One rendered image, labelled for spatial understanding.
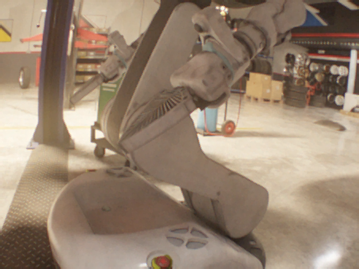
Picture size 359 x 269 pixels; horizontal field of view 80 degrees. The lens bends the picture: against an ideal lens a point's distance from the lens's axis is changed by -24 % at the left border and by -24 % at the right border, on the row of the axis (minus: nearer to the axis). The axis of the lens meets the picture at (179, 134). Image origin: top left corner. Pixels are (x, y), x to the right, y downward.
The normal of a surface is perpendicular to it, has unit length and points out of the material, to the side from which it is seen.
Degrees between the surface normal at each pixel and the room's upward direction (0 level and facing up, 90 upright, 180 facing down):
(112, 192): 74
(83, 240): 34
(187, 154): 90
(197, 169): 88
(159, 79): 90
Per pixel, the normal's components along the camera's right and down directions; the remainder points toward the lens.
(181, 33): 0.54, 0.25
